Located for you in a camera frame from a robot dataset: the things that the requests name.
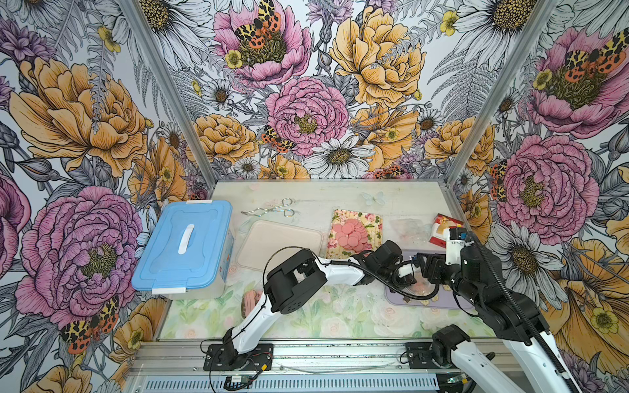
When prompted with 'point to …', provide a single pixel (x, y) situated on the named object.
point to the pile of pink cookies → (352, 235)
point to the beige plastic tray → (262, 243)
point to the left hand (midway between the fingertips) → (410, 283)
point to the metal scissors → (286, 202)
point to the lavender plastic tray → (406, 293)
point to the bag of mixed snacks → (422, 286)
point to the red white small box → (441, 223)
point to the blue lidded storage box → (187, 250)
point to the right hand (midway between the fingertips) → (424, 262)
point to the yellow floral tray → (373, 226)
